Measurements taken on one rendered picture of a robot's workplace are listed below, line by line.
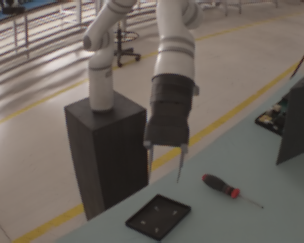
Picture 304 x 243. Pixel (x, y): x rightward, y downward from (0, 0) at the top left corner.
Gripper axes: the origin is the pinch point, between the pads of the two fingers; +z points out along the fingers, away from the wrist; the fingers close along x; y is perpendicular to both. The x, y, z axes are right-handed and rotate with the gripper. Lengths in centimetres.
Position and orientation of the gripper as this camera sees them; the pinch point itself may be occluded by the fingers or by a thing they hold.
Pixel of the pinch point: (163, 181)
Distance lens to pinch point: 66.4
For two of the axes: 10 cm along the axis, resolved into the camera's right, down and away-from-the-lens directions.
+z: -1.2, 9.6, -2.5
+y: -1.2, -2.7, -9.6
